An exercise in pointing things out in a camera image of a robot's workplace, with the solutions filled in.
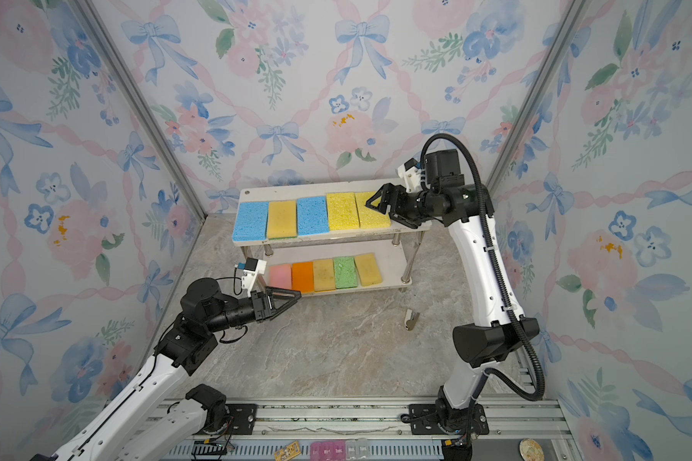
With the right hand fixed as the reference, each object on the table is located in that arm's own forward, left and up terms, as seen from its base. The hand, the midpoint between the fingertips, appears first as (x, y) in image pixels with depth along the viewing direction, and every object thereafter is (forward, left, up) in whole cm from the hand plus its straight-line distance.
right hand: (379, 207), depth 70 cm
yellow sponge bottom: (0, +16, -29) cm, 33 cm away
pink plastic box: (-46, +12, -37) cm, 60 cm away
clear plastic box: (-46, +5, -36) cm, 58 cm away
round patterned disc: (-45, -37, -39) cm, 70 cm away
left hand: (-20, +19, -9) cm, 29 cm away
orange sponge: (-1, +23, -29) cm, 37 cm away
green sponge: (0, +9, -29) cm, 31 cm away
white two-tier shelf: (-6, +14, -5) cm, 16 cm away
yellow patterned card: (-47, +22, -36) cm, 63 cm away
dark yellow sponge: (+2, +2, -30) cm, 30 cm away
